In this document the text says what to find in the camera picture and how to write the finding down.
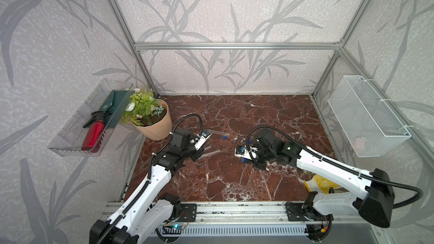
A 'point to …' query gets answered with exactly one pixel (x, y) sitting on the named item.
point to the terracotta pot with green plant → (148, 114)
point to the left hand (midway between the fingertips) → (201, 142)
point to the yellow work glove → (317, 183)
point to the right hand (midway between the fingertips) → (245, 157)
